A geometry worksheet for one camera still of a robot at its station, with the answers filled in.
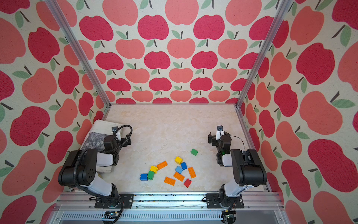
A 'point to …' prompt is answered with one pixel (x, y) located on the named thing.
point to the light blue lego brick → (179, 169)
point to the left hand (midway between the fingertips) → (123, 135)
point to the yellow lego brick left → (154, 169)
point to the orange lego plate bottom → (169, 181)
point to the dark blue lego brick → (183, 165)
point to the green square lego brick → (194, 151)
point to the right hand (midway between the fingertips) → (219, 135)
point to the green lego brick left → (150, 175)
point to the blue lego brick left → (143, 177)
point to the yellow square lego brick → (178, 160)
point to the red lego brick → (187, 182)
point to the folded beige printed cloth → (96, 131)
